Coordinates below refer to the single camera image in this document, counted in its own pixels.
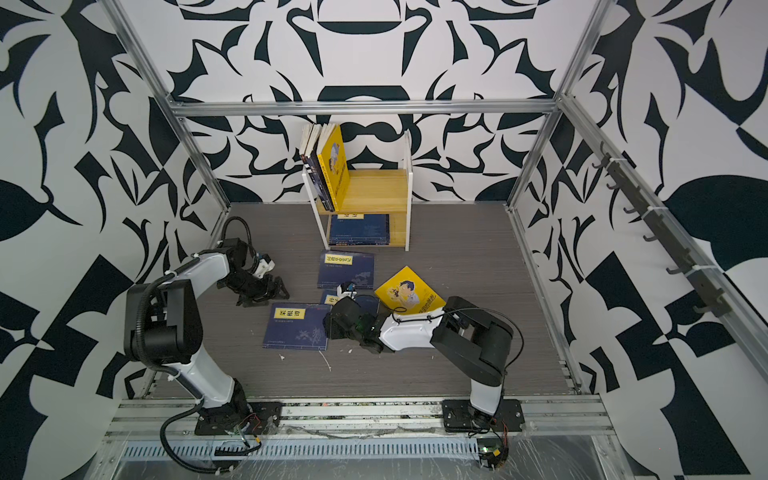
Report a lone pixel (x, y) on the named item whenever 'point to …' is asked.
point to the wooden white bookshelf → (375, 192)
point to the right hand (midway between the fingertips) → (328, 320)
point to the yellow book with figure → (334, 165)
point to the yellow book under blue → (407, 291)
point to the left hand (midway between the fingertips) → (276, 295)
